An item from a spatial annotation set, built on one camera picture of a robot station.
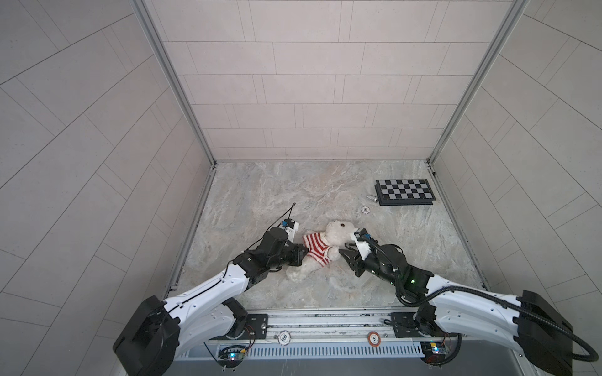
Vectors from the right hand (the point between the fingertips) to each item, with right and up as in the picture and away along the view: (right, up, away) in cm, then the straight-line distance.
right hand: (341, 252), depth 76 cm
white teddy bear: (-1, +4, +6) cm, 7 cm away
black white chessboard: (+31, +19, +25) cm, 44 cm away
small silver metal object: (+17, +16, +25) cm, 34 cm away
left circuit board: (-32, -26, -11) cm, 43 cm away
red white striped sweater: (-8, +1, +2) cm, 8 cm away
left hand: (-9, 0, +2) cm, 9 cm away
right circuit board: (+26, -27, -8) cm, 38 cm away
